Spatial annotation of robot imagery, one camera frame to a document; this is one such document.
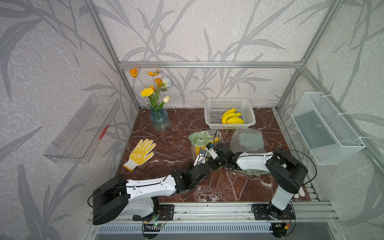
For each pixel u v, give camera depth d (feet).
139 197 1.49
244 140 3.13
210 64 3.24
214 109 3.55
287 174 1.54
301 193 2.64
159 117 3.29
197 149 3.09
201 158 2.42
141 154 3.09
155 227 2.36
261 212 2.37
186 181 1.97
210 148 2.69
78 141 2.11
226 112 3.67
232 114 3.62
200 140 3.07
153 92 2.86
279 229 2.35
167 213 2.39
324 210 2.51
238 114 3.69
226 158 2.35
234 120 3.50
